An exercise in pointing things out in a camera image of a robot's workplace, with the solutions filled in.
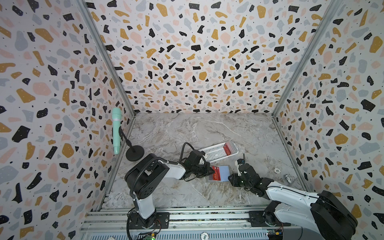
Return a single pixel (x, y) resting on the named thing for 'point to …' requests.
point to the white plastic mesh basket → (217, 151)
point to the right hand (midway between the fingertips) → (231, 178)
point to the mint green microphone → (116, 117)
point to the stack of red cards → (228, 148)
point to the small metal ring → (277, 170)
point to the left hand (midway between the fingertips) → (219, 171)
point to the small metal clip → (288, 178)
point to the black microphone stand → (135, 153)
